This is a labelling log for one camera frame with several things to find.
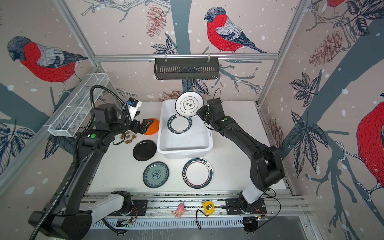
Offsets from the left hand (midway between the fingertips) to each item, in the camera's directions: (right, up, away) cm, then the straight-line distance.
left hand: (143, 115), depth 69 cm
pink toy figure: (+17, -46, +2) cm, 49 cm away
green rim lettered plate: (+11, -7, +38) cm, 40 cm away
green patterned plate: (+1, -35, +16) cm, 38 cm away
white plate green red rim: (+26, -33, +15) cm, 45 cm away
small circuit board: (-10, -53, +2) cm, 54 cm away
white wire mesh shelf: (-38, -1, +4) cm, 38 cm away
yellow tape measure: (+31, -46, +3) cm, 55 cm away
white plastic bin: (+14, -15, +29) cm, 36 cm away
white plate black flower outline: (+20, +7, +21) cm, 29 cm away
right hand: (+24, +3, +15) cm, 29 cm away
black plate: (-8, -22, +23) cm, 33 cm away
